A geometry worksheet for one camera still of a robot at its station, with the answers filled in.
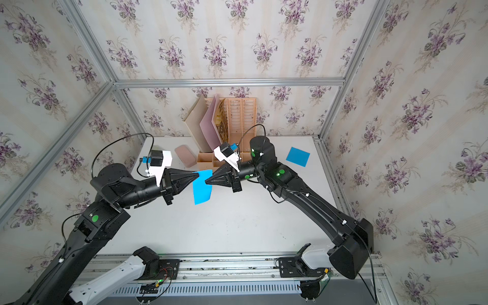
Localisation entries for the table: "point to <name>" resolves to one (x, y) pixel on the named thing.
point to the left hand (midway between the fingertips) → (198, 178)
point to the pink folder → (207, 126)
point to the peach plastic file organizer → (242, 127)
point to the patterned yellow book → (222, 122)
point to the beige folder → (192, 122)
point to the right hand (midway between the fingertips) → (211, 182)
